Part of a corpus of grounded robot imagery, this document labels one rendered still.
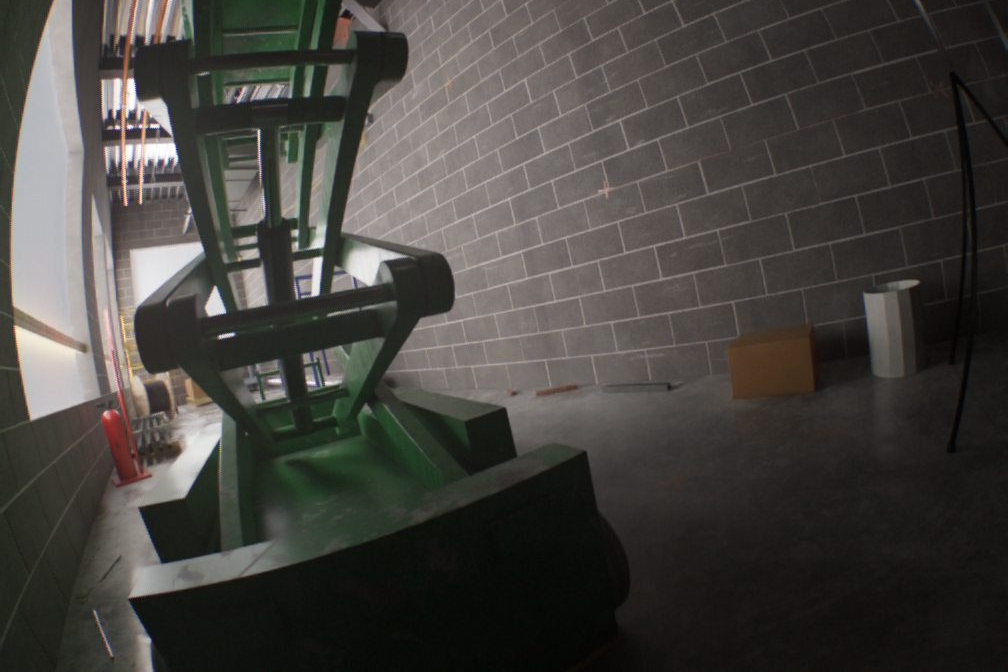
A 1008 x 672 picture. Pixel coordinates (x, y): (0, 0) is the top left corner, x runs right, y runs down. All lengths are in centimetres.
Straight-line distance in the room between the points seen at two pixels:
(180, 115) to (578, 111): 254
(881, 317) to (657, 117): 165
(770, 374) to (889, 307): 62
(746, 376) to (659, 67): 181
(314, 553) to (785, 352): 189
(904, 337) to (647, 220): 159
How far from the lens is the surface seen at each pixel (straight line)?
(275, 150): 91
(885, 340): 209
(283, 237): 102
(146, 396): 714
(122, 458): 354
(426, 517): 51
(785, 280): 247
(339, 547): 50
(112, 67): 627
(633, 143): 274
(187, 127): 84
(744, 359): 208
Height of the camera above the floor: 68
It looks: 1 degrees up
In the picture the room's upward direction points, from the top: 12 degrees counter-clockwise
